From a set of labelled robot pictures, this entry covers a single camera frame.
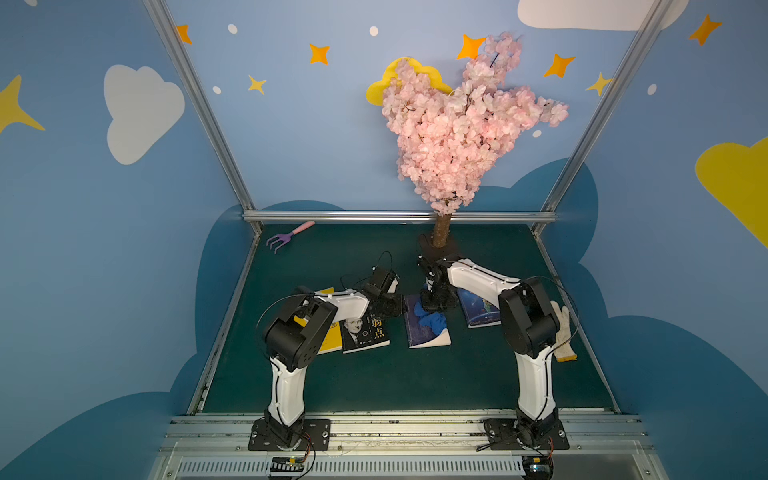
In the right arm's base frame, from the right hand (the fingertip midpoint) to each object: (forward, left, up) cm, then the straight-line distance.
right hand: (433, 308), depth 97 cm
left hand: (0, +8, +1) cm, 8 cm away
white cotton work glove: (-12, -39, -1) cm, 41 cm away
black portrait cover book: (-10, +21, +1) cm, 23 cm away
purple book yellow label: (-10, +5, 0) cm, 11 cm away
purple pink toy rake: (+26, +59, +1) cm, 64 cm away
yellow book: (-14, +31, +1) cm, 34 cm away
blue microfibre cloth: (-6, 0, +3) cm, 7 cm away
